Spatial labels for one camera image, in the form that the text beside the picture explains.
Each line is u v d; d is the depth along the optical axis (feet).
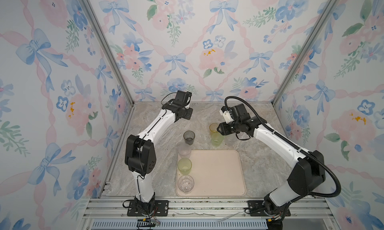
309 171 1.42
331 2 2.32
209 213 2.41
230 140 3.19
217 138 3.23
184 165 2.86
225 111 2.46
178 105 2.22
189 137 3.24
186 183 2.68
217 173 2.80
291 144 1.57
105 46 2.82
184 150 3.04
